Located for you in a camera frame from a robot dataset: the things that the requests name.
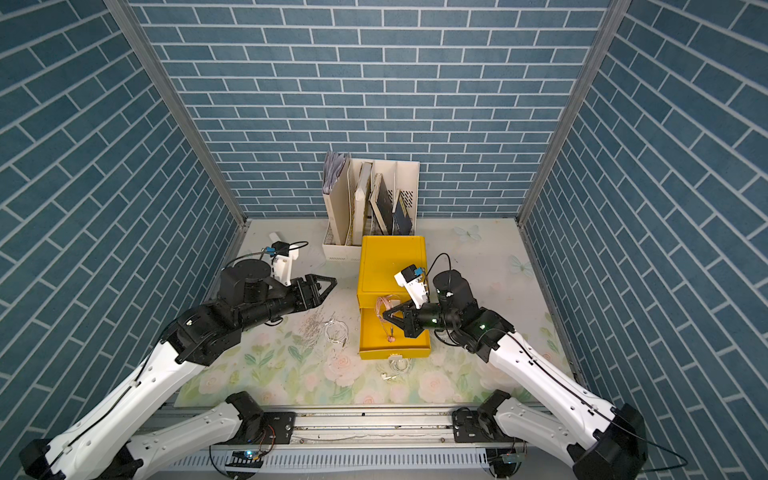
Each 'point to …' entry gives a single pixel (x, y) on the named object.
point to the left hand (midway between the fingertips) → (338, 286)
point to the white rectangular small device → (274, 238)
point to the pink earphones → (382, 304)
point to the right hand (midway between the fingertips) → (389, 316)
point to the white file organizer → (366, 198)
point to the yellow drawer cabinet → (383, 257)
